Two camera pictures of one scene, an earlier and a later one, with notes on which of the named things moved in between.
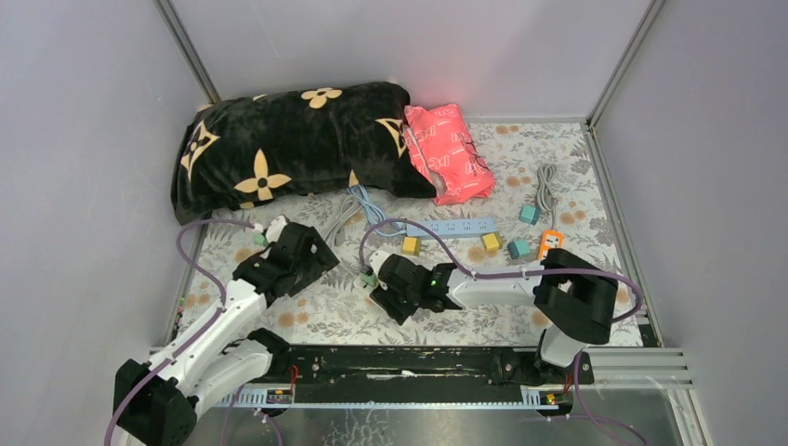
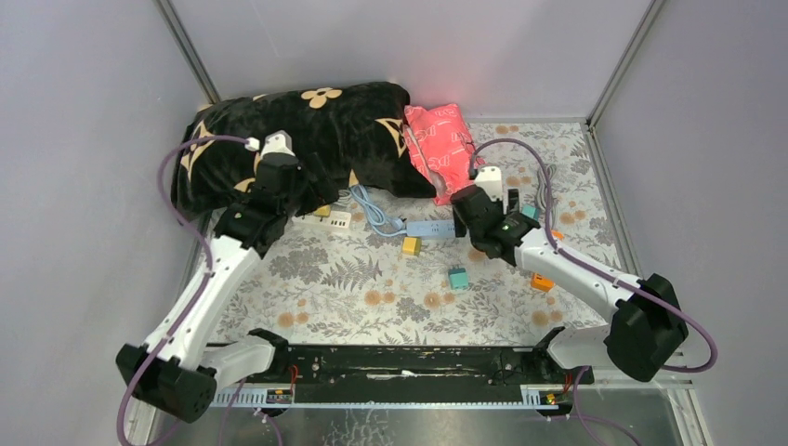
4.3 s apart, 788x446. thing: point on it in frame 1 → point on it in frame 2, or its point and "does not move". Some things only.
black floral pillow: x=244 y=150 does not move
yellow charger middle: x=412 y=245 does not move
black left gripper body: x=317 y=265 → x=308 y=197
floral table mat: x=550 y=193 does not move
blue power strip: x=453 y=228 does not move
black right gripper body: x=398 y=305 → x=513 y=203
